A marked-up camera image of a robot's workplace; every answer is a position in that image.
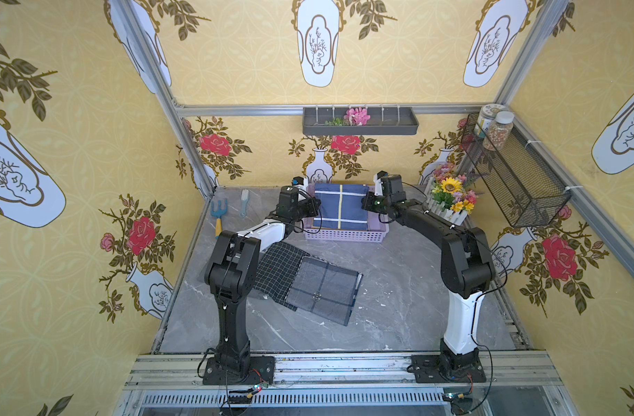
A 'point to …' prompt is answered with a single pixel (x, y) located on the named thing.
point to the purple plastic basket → (377, 231)
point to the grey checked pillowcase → (325, 289)
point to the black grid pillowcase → (277, 269)
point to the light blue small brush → (244, 199)
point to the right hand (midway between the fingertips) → (371, 194)
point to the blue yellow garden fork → (219, 213)
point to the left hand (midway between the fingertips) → (311, 198)
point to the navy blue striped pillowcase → (340, 206)
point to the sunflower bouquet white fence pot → (449, 195)
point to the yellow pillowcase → (313, 207)
